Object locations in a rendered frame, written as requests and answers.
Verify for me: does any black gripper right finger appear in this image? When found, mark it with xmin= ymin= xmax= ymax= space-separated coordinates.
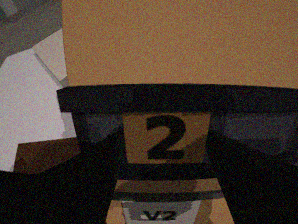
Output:
xmin=205 ymin=131 xmax=298 ymax=224

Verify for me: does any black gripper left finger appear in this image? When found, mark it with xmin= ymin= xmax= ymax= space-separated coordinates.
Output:
xmin=0 ymin=131 xmax=125 ymax=224

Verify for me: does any brown square tile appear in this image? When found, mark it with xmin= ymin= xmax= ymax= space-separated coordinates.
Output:
xmin=122 ymin=112 xmax=210 ymax=164

